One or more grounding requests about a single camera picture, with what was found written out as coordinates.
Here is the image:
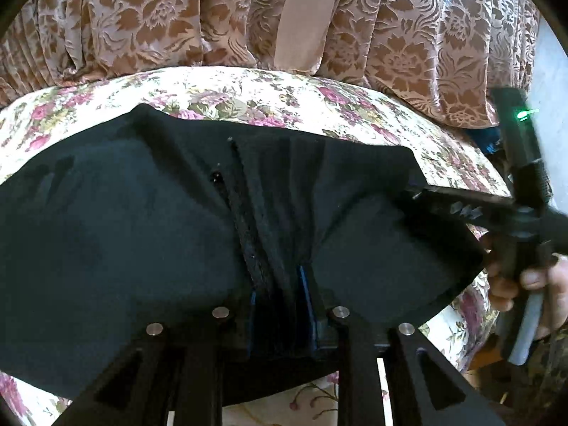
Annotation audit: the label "brown floral curtain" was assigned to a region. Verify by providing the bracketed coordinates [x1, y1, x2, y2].
[0, 0, 541, 130]

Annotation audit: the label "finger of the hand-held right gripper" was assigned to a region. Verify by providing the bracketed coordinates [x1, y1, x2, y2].
[397, 180, 518, 214]
[444, 208, 515, 237]

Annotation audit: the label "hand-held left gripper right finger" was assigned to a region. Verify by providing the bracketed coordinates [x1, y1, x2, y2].
[297, 265, 507, 426]

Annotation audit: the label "plain pink curtain band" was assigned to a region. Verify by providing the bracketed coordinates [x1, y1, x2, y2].
[273, 0, 351, 76]

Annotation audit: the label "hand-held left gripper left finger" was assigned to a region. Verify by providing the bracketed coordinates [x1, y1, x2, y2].
[53, 290, 267, 426]

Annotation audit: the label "black pants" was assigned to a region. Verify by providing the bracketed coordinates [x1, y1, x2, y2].
[0, 104, 485, 406]

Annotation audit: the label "floral bed sheet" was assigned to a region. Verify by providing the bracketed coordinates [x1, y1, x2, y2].
[0, 66, 512, 426]

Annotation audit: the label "person's patterned clothing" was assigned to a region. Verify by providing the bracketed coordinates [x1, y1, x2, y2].
[528, 319, 568, 414]

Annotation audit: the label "blue object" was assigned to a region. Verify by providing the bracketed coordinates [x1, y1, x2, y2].
[475, 126, 504, 157]

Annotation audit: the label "person's right hand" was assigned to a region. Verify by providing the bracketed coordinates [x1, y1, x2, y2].
[481, 234, 568, 343]

